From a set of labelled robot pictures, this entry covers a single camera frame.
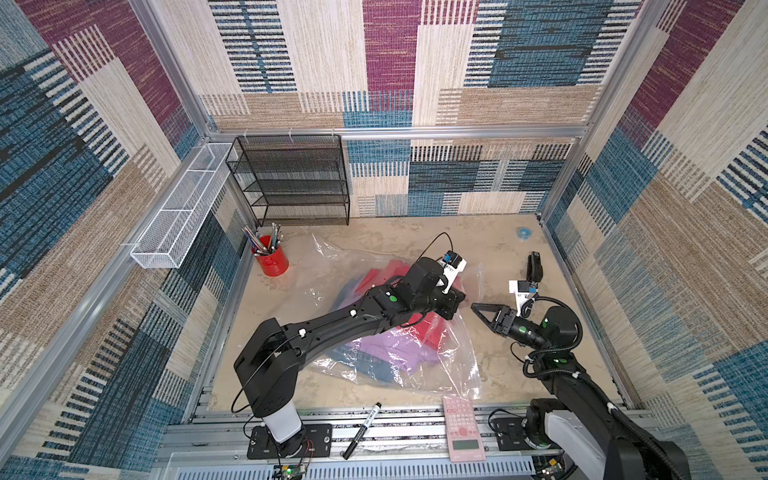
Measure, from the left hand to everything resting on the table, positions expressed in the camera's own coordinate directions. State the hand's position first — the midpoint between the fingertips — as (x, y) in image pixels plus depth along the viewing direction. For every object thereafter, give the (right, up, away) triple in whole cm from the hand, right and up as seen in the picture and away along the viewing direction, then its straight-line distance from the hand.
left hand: (468, 297), depth 75 cm
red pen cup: (-57, +7, +24) cm, 63 cm away
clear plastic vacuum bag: (-3, -17, -4) cm, 18 cm away
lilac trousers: (-16, -16, +6) cm, 23 cm away
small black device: (+29, +5, +26) cm, 39 cm away
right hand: (+3, -4, +3) cm, 6 cm away
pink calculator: (-1, -33, -1) cm, 33 cm away
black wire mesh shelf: (-54, +38, +33) cm, 74 cm away
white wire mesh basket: (-72, +14, -4) cm, 73 cm away
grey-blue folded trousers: (-28, -17, +8) cm, 34 cm away
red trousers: (-9, -8, +3) cm, 12 cm away
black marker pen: (-28, -35, -2) cm, 45 cm away
